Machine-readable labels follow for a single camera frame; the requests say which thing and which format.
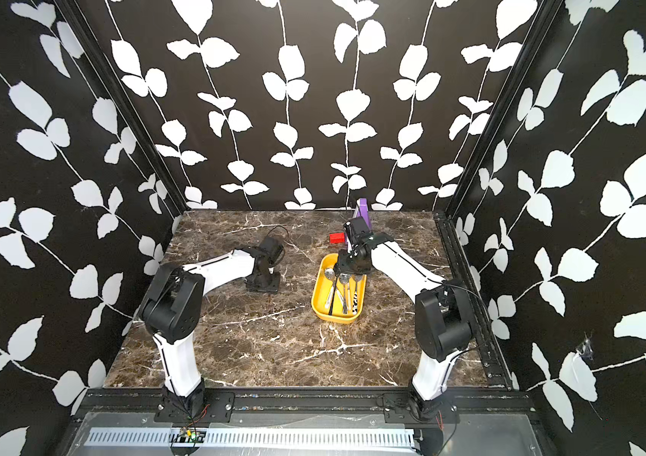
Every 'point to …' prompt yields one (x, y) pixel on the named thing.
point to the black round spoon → (332, 297)
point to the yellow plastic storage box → (336, 296)
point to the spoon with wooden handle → (344, 278)
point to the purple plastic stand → (363, 212)
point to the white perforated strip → (136, 438)
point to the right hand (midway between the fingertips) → (339, 263)
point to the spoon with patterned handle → (354, 309)
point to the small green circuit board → (187, 435)
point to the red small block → (336, 237)
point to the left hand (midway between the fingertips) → (272, 284)
